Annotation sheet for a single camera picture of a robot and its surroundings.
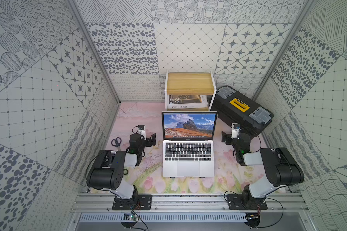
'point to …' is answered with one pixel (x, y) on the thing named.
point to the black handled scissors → (116, 142)
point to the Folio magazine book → (187, 101)
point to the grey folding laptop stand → (200, 177)
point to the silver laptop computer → (188, 147)
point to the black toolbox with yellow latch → (234, 108)
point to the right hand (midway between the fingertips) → (229, 132)
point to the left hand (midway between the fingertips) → (146, 131)
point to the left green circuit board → (130, 216)
